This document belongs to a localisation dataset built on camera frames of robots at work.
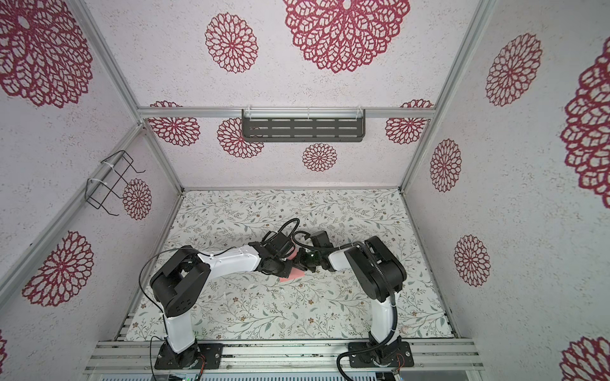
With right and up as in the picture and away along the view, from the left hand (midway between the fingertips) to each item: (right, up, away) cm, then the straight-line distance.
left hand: (286, 273), depth 93 cm
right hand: (+1, +5, +2) cm, 5 cm away
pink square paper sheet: (+4, +1, -2) cm, 5 cm away
